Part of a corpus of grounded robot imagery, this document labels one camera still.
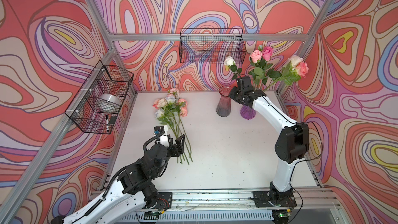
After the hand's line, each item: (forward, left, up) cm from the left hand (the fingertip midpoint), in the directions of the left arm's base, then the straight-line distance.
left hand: (180, 136), depth 69 cm
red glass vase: (+28, -24, -12) cm, 39 cm away
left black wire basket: (+12, +41, +5) cm, 43 cm away
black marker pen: (+6, +35, +2) cm, 36 cm away
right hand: (+29, -28, -5) cm, 41 cm away
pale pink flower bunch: (+32, +13, -22) cm, 41 cm away
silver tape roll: (+12, +33, +10) cm, 36 cm away
